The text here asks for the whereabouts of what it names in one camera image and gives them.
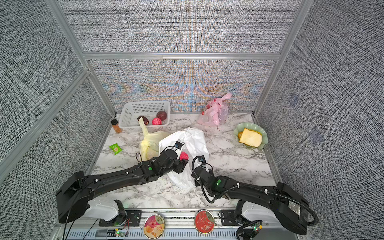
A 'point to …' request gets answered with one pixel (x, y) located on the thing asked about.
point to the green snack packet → (116, 148)
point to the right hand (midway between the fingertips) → (196, 169)
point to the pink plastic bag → (215, 111)
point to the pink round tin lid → (154, 226)
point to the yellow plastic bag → (149, 146)
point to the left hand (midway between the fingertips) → (187, 158)
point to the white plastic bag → (195, 144)
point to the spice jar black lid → (114, 123)
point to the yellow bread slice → (251, 137)
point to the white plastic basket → (154, 115)
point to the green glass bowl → (240, 127)
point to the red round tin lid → (204, 221)
